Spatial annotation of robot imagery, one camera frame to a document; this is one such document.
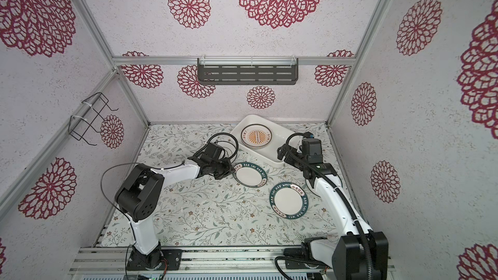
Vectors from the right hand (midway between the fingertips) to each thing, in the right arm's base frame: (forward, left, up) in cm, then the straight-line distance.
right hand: (286, 150), depth 82 cm
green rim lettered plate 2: (-14, -3, -20) cm, 24 cm away
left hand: (-1, +22, -15) cm, 26 cm away
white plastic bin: (+25, -1, -20) cm, 32 cm away
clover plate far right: (-9, -14, -19) cm, 25 cm away
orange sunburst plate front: (+22, +14, -17) cm, 31 cm away
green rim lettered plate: (-1, +16, -19) cm, 25 cm away
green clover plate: (-1, +24, +1) cm, 25 cm away
